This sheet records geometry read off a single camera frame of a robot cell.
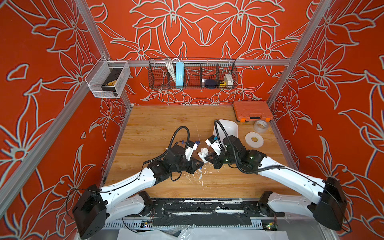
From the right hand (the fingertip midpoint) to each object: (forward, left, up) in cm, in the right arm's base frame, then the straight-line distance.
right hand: (203, 159), depth 73 cm
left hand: (-2, 0, -2) cm, 3 cm away
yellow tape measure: (+48, -14, +11) cm, 51 cm away
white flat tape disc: (+23, -36, -17) cm, 46 cm away
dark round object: (+50, -6, +10) cm, 52 cm away
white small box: (+47, -16, +14) cm, 51 cm away
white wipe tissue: (+2, 0, +2) cm, 3 cm away
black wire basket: (+55, +6, +14) cm, 57 cm away
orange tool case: (+47, -40, -14) cm, 64 cm away
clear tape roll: (+33, -43, -16) cm, 57 cm away
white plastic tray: (+32, -22, -17) cm, 43 cm away
